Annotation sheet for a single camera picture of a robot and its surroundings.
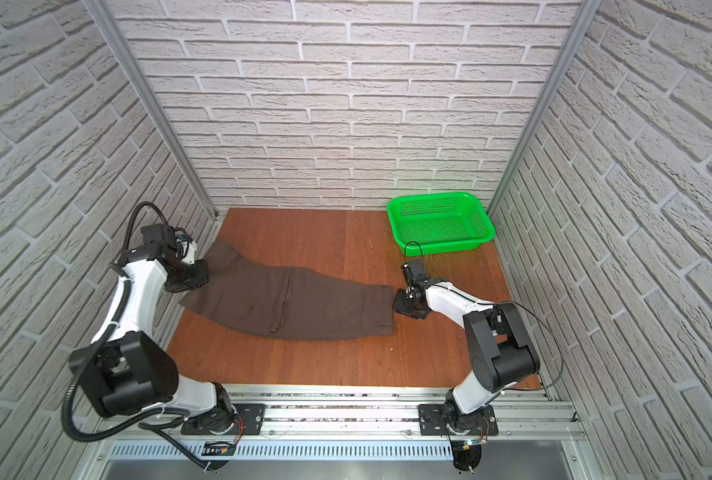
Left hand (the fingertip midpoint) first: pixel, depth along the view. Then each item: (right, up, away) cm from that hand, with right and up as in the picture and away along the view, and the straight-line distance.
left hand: (201, 275), depth 82 cm
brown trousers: (+21, -10, +12) cm, 26 cm away
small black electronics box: (+9, -42, -9) cm, 44 cm away
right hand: (+57, -11, +11) cm, 59 cm away
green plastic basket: (+76, +18, +36) cm, 86 cm away
